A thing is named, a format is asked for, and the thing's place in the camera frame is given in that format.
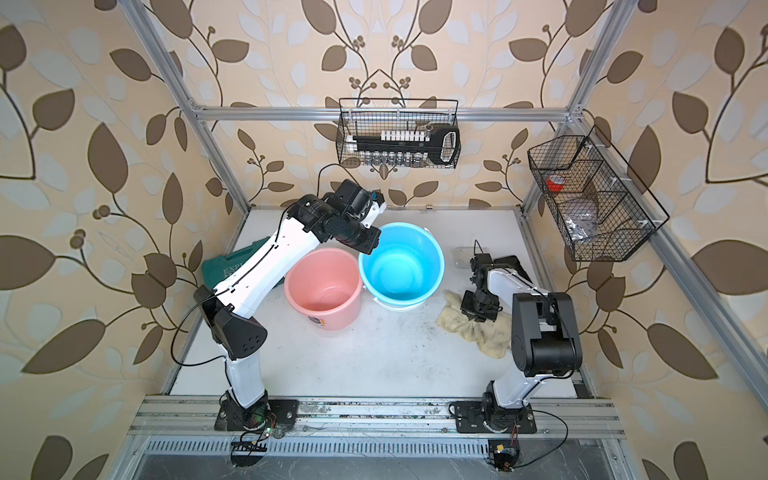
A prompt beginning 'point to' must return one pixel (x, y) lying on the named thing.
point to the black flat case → (511, 263)
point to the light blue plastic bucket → (406, 268)
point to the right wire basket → (601, 210)
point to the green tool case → (214, 269)
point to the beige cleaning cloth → (493, 338)
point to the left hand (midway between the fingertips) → (372, 237)
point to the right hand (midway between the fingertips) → (473, 317)
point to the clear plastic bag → (581, 221)
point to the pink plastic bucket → (325, 285)
